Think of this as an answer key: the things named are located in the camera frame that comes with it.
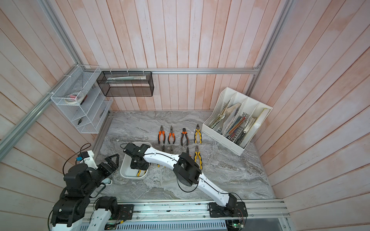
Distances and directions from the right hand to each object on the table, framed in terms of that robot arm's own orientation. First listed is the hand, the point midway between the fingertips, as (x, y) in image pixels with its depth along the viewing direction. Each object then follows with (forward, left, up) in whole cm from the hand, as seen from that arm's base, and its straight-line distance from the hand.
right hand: (135, 168), depth 88 cm
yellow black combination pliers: (+31, -41, -1) cm, 51 cm away
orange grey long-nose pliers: (+14, -22, +1) cm, 26 cm away
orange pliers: (+29, -13, 0) cm, 32 cm away
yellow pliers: (-4, -3, 0) cm, 4 cm away
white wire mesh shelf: (+19, +24, +28) cm, 41 cm away
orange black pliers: (+15, -33, -2) cm, 36 cm away
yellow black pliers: (+12, -39, 0) cm, 41 cm away
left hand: (-5, +3, +21) cm, 22 cm away
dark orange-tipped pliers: (+28, -31, 0) cm, 42 cm away
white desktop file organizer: (+35, -68, +7) cm, 76 cm away
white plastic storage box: (-3, +5, +1) cm, 6 cm away
